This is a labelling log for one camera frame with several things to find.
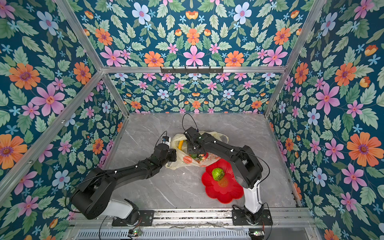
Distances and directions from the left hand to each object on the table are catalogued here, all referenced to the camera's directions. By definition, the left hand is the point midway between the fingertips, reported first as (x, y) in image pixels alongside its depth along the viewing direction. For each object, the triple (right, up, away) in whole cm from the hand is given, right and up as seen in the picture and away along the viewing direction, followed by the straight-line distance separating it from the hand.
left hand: (177, 146), depth 89 cm
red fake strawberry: (+18, -7, +6) cm, 20 cm away
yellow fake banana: (0, 0, +10) cm, 10 cm away
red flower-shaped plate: (+29, -24, -7) cm, 38 cm away
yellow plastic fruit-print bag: (+3, -6, -1) cm, 7 cm away
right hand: (+9, -2, +3) cm, 9 cm away
